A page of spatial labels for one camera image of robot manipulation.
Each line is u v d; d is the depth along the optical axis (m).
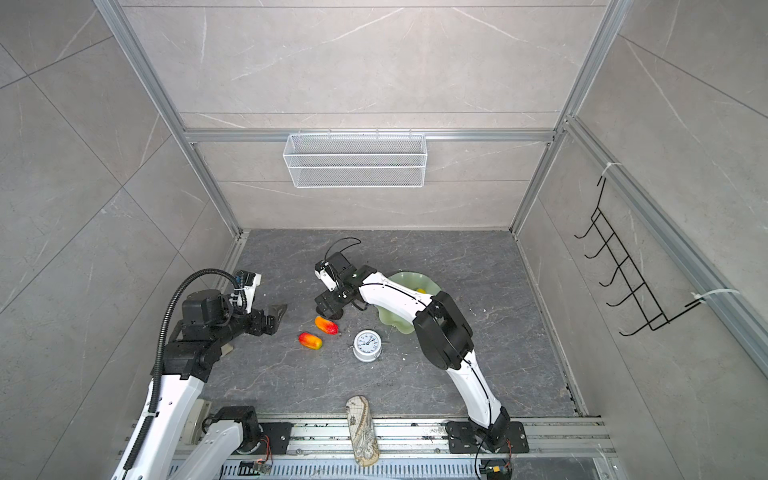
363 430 0.72
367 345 0.86
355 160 1.00
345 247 1.12
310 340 0.89
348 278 0.69
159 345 0.47
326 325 0.92
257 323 0.64
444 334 0.55
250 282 0.64
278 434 0.73
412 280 0.98
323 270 0.75
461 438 0.73
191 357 0.49
